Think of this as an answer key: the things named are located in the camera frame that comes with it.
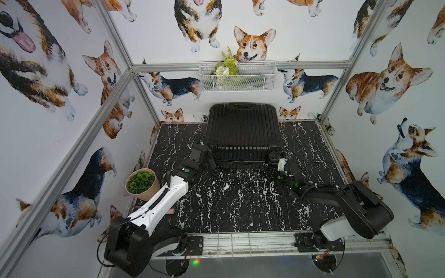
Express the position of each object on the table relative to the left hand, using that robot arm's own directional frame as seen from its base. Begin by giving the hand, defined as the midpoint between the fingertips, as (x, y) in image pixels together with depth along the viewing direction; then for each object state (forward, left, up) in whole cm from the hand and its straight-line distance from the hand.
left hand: (217, 156), depth 83 cm
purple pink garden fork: (-21, +23, -15) cm, 34 cm away
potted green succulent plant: (-10, +35, -7) cm, 37 cm away
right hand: (-2, -22, -8) cm, 24 cm away
